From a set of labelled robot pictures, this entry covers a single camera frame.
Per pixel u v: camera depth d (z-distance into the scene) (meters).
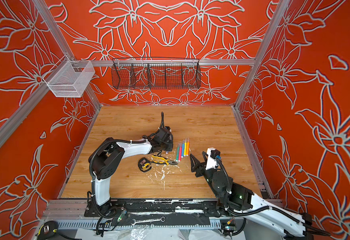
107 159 0.50
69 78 0.92
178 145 0.95
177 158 0.90
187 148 0.94
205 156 0.70
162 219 0.70
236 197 0.52
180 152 0.92
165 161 0.88
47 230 0.66
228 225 0.69
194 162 0.63
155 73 1.00
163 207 0.74
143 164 0.85
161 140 0.75
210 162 0.58
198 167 0.60
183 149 0.93
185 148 0.95
